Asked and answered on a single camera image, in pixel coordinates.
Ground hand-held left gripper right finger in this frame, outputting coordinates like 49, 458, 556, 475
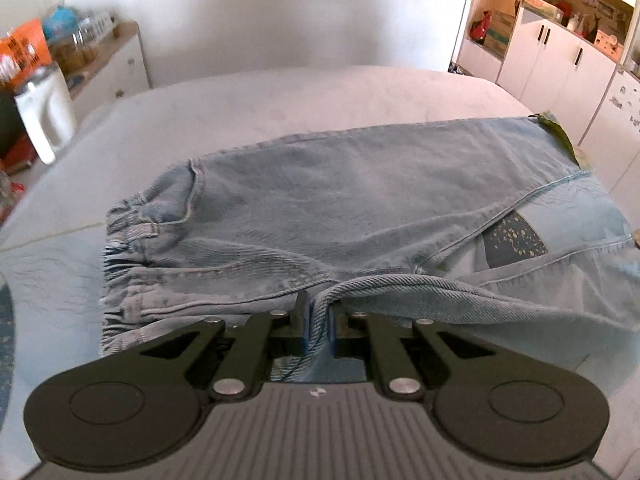
327, 305, 496, 401

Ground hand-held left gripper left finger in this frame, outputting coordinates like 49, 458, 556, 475
142, 291, 313, 401

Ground light blue denim jeans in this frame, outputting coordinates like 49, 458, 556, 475
97, 111, 640, 393

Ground white low cabinet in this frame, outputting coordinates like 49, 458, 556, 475
64, 20, 151, 117

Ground white plastic jug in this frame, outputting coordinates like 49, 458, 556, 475
14, 66, 77, 164

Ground red bag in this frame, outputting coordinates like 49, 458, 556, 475
469, 9, 494, 44

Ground cardboard box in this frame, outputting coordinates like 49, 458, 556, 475
486, 9, 517, 52

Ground white storage cabinets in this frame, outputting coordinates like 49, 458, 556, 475
447, 0, 640, 203

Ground glass jars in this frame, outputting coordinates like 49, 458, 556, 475
50, 9, 120, 68

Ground blue round container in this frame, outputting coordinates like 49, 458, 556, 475
41, 4, 77, 43

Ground orange bag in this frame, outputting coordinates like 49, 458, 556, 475
0, 19, 52, 87

